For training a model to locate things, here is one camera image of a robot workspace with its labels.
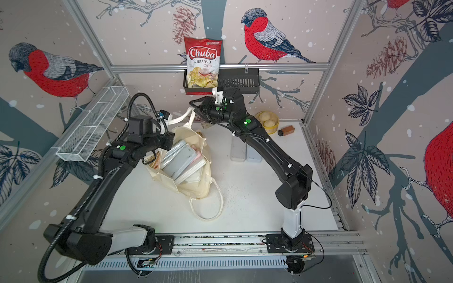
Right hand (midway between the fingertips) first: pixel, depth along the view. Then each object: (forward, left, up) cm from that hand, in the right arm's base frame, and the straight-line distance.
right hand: (190, 105), depth 66 cm
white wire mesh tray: (+1, +47, -12) cm, 49 cm away
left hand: (-2, +9, -11) cm, 14 cm away
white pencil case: (+10, -18, -41) cm, 46 cm away
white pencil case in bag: (-4, +10, -33) cm, 35 cm away
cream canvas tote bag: (-14, +3, -43) cm, 45 cm away
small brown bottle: (+26, -50, -41) cm, 70 cm away
